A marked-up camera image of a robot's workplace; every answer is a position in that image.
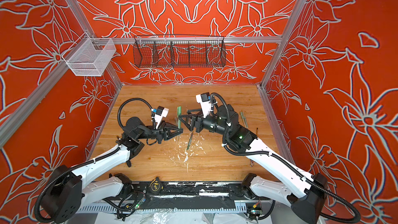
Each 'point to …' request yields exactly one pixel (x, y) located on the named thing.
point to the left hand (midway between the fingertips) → (181, 132)
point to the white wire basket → (89, 56)
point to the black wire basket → (174, 51)
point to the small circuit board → (255, 210)
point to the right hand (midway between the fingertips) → (181, 116)
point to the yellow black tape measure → (156, 185)
